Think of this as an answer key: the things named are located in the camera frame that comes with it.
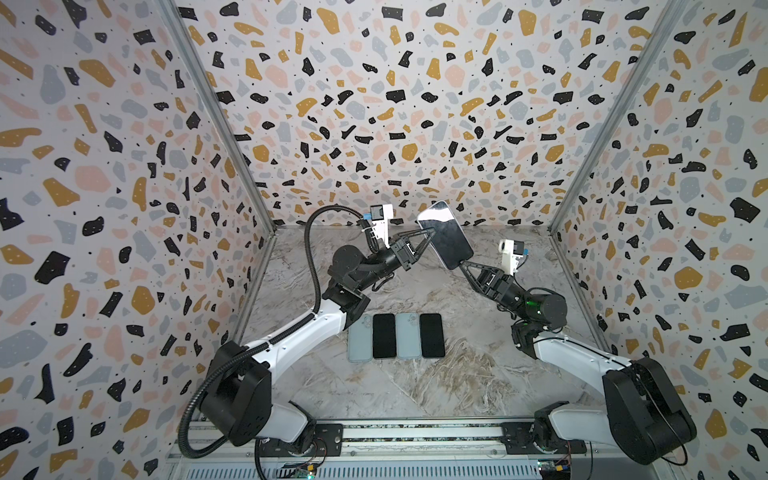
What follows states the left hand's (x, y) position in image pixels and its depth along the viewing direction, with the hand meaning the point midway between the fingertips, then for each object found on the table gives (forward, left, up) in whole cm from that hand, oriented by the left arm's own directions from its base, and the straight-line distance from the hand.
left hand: (438, 233), depth 61 cm
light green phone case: (-4, +20, -44) cm, 48 cm away
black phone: (-3, -2, -44) cm, 44 cm away
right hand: (-5, -5, -6) cm, 9 cm away
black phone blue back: (-2, +13, -44) cm, 46 cm away
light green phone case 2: (-2, +5, -43) cm, 44 cm away
